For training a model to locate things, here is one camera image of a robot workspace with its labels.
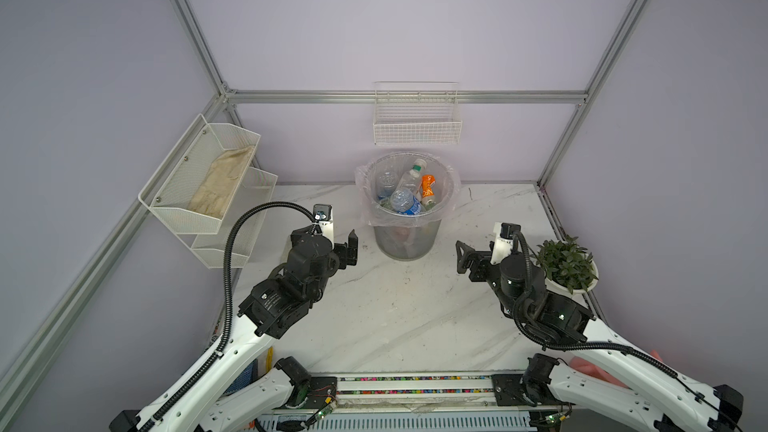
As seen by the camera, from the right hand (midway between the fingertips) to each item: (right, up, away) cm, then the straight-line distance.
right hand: (470, 243), depth 70 cm
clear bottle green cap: (-14, +17, +21) cm, 30 cm away
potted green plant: (+27, -7, +6) cm, 28 cm away
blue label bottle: (-20, +18, +20) cm, 34 cm away
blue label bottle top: (-16, +10, +3) cm, 19 cm away
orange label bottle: (-8, +16, +18) cm, 26 cm away
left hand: (-33, +3, -2) cm, 33 cm away
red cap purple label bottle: (-16, +1, +15) cm, 22 cm away
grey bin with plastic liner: (-9, +3, +13) cm, 16 cm away
